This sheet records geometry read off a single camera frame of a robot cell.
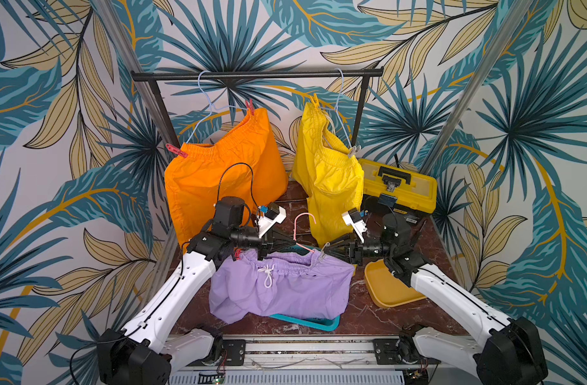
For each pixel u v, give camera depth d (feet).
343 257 2.15
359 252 2.02
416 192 3.09
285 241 2.10
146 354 1.19
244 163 1.75
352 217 2.06
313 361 2.39
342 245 2.13
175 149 2.04
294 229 2.06
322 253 2.21
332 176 2.34
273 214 1.86
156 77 1.89
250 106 3.11
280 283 2.31
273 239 1.99
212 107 3.03
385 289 2.67
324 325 2.33
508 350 1.29
